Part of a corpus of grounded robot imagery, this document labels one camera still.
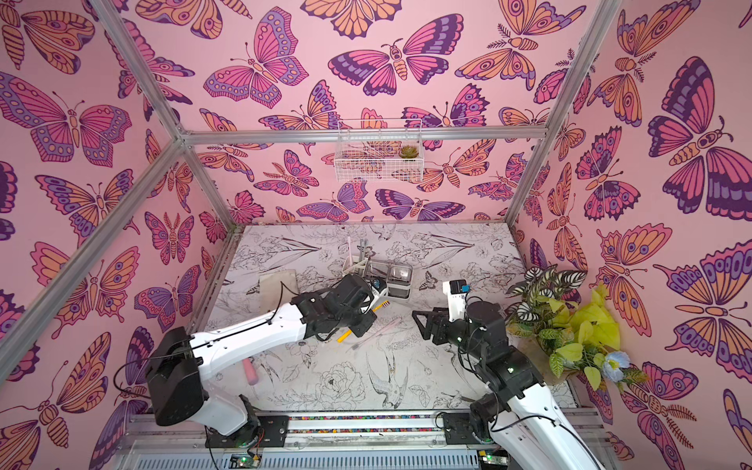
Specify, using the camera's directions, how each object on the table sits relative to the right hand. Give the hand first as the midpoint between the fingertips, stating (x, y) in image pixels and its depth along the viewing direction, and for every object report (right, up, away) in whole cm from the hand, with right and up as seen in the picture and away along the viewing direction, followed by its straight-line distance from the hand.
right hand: (426, 310), depth 73 cm
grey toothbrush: (-18, +15, +40) cm, 47 cm away
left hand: (-13, -2, +8) cm, 16 cm away
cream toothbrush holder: (-11, +8, +33) cm, 36 cm away
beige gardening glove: (-47, +1, +28) cm, 55 cm away
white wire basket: (-12, +47, +33) cm, 59 cm away
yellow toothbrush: (-19, -5, -2) cm, 20 cm away
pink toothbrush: (-22, +9, +21) cm, 31 cm away
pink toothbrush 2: (-12, -11, +17) cm, 24 cm away
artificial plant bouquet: (+30, -4, -8) cm, 31 cm away
